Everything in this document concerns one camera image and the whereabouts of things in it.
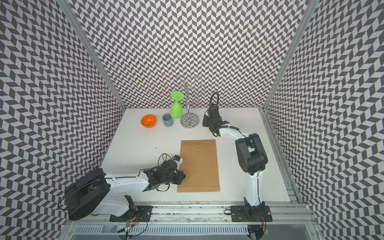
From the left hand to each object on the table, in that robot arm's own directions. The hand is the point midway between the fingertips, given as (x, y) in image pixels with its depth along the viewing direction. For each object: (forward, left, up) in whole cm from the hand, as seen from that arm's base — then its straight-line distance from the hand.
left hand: (185, 178), depth 85 cm
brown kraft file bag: (+9, -8, -4) cm, 13 cm away
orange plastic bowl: (+40, +29, +4) cm, 49 cm away
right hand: (+35, -13, +10) cm, 39 cm away
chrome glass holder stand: (+41, 0, +3) cm, 41 cm away
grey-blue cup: (+39, +14, +5) cm, 41 cm away
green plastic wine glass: (+33, +5, +23) cm, 40 cm away
